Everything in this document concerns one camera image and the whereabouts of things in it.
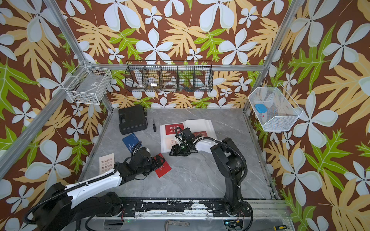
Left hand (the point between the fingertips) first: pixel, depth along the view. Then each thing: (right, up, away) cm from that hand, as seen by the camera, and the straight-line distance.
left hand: (162, 161), depth 84 cm
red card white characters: (+3, +18, +23) cm, 30 cm away
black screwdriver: (-10, +21, +26) cm, 35 cm away
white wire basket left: (-45, +46, +1) cm, 64 cm away
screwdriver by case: (-18, +29, +31) cm, 46 cm away
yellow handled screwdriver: (+60, -28, -15) cm, 68 cm away
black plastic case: (-27, +26, +24) cm, 44 cm away
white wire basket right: (+67, +31, 0) cm, 74 cm away
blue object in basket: (+61, +32, +3) cm, 69 cm away
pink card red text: (+3, +10, +18) cm, 20 cm away
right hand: (+5, +3, +8) cm, 10 cm away
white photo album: (+25, +19, +25) cm, 40 cm away
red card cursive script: (0, -6, +4) cm, 7 cm away
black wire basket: (+3, +55, +13) cm, 56 cm away
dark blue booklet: (-27, +10, +20) cm, 35 cm away
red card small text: (+26, +15, +18) cm, 35 cm away
